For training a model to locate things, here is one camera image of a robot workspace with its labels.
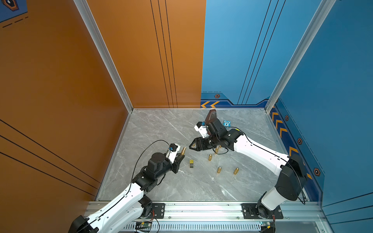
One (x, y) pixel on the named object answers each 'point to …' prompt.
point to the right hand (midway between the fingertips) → (193, 146)
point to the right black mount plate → (249, 211)
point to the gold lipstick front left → (219, 170)
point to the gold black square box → (191, 163)
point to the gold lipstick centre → (210, 157)
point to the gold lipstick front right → (236, 171)
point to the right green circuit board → (264, 224)
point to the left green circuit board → (141, 225)
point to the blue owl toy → (227, 123)
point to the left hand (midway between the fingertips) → (182, 153)
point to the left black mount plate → (158, 210)
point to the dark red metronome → (211, 115)
